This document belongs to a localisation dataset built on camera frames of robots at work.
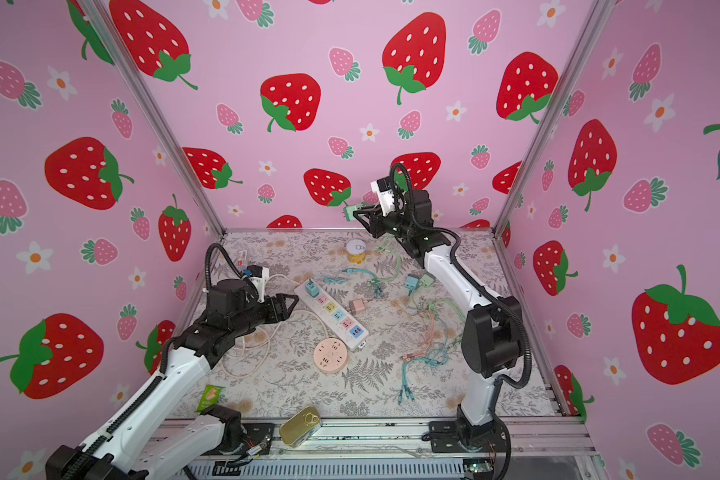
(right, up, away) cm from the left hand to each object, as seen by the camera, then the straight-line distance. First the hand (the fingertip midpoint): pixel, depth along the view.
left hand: (290, 297), depth 78 cm
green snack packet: (-22, -27, +1) cm, 35 cm away
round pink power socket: (+10, -18, +7) cm, 22 cm away
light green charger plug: (+16, +23, +1) cm, 28 cm away
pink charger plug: (+17, -6, +20) cm, 27 cm away
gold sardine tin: (+4, -32, -5) cm, 32 cm away
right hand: (+18, +23, +2) cm, 30 cm away
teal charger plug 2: (+36, +2, +26) cm, 45 cm away
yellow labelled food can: (+16, +14, +29) cm, 36 cm away
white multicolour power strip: (+10, -8, +15) cm, 20 cm away
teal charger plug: (+2, +1, +17) cm, 17 cm away
